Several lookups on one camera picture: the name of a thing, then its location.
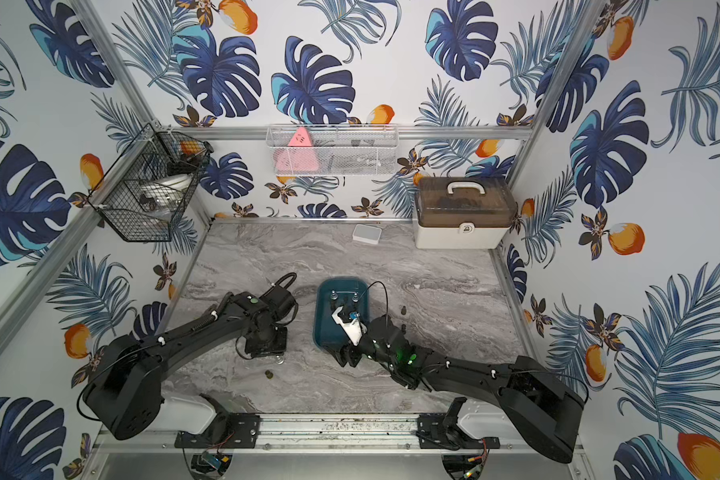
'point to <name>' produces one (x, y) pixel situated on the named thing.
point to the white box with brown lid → (463, 212)
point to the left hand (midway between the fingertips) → (277, 349)
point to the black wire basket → (144, 193)
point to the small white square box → (367, 234)
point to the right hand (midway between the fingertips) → (333, 331)
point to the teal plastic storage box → (350, 293)
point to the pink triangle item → (298, 156)
